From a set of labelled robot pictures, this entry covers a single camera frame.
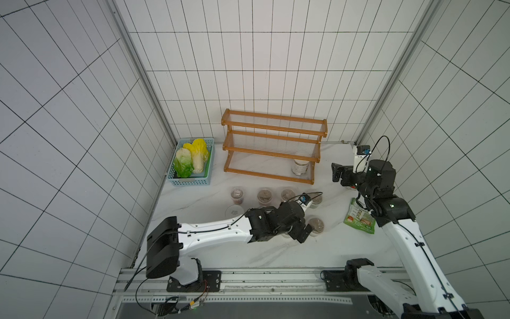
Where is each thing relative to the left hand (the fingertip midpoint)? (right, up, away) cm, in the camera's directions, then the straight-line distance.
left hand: (295, 221), depth 73 cm
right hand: (+16, +23, 0) cm, 27 cm away
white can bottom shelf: (+7, +20, +25) cm, 33 cm away
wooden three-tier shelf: (-6, +30, +27) cm, 41 cm away
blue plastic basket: (-41, +14, +25) cm, 50 cm away
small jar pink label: (+11, -4, +9) cm, 15 cm away
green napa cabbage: (-51, +22, +24) cm, 61 cm away
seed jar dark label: (-24, +7, +19) cm, 31 cm away
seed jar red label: (-11, +6, +17) cm, 21 cm away
